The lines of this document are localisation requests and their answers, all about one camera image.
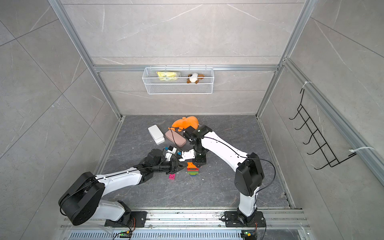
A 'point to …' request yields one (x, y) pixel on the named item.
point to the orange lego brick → (190, 165)
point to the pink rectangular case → (176, 138)
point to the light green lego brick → (193, 173)
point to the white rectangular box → (156, 134)
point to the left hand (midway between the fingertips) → (187, 164)
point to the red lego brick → (190, 169)
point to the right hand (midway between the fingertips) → (200, 160)
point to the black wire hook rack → (327, 152)
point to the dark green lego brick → (192, 171)
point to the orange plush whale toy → (185, 122)
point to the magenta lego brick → (172, 176)
